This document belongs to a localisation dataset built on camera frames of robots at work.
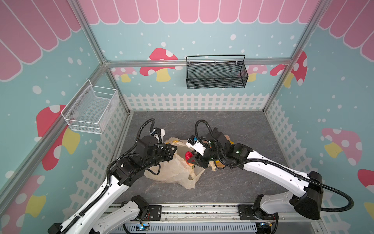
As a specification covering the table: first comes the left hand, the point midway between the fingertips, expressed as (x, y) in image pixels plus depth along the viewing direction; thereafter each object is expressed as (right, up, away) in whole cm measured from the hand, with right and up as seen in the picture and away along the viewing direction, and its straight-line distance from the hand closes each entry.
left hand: (177, 151), depth 68 cm
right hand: (+6, -3, +2) cm, 7 cm away
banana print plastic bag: (0, -9, 0) cm, 9 cm away
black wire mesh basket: (+23, +47, +27) cm, 59 cm away
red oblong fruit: (+5, -2, 0) cm, 6 cm away
